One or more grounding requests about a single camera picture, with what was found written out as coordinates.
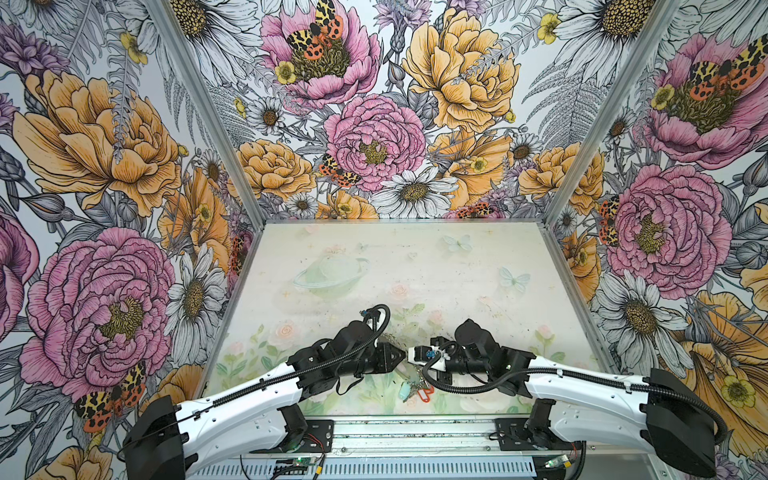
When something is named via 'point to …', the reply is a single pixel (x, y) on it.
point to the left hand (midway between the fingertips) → (400, 364)
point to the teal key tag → (405, 391)
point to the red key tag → (424, 394)
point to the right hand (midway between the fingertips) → (415, 366)
